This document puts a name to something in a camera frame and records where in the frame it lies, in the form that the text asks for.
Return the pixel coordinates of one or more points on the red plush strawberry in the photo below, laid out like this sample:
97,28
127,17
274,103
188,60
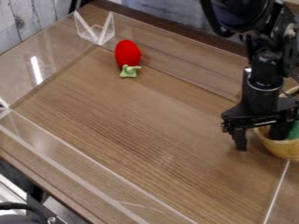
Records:
127,55

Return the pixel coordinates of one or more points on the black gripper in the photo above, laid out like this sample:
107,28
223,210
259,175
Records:
239,118

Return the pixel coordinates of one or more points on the light wooden bowl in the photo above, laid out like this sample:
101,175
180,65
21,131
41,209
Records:
284,149

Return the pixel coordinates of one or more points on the clear acrylic tray wall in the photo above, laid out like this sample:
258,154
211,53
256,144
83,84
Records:
97,193

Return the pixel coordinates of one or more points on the clear acrylic corner bracket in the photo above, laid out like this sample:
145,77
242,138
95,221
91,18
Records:
96,34

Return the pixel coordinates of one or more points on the black metal table clamp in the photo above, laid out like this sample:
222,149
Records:
48,214

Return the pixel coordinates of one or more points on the green stick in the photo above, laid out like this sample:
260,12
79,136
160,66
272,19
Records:
294,132

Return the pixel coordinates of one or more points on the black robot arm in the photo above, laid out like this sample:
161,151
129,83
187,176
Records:
266,27

